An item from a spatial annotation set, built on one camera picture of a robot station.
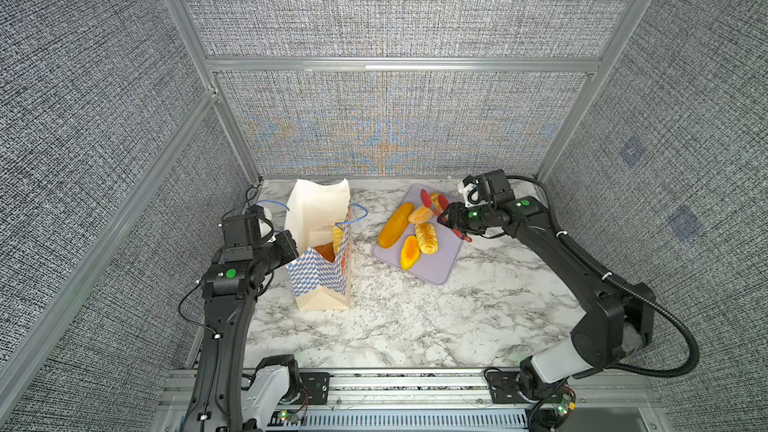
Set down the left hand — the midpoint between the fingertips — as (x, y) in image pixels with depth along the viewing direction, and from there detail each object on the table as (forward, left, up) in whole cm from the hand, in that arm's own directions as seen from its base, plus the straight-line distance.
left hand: (295, 240), depth 74 cm
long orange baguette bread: (+17, -27, -19) cm, 37 cm away
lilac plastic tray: (+3, -39, -22) cm, 45 cm away
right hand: (+7, -39, -3) cm, 40 cm away
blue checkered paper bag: (+14, -2, -5) cm, 15 cm away
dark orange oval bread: (-5, -9, +3) cm, 10 cm away
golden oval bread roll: (+19, -36, -16) cm, 43 cm away
